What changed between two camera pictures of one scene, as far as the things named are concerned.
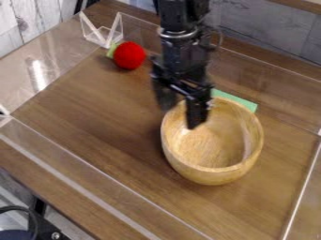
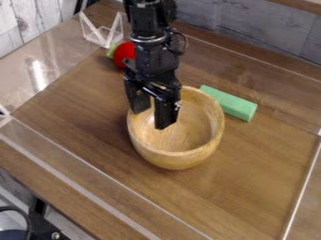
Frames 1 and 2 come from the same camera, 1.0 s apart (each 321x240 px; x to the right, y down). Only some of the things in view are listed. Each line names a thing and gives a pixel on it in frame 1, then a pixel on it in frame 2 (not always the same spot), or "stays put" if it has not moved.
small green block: x=110 y=51 stays put
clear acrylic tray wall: x=136 y=213 stays put
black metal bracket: x=46 y=231 stays put
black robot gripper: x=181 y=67 to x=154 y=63
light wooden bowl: x=217 y=153 to x=182 y=144
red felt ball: x=130 y=55 stays put
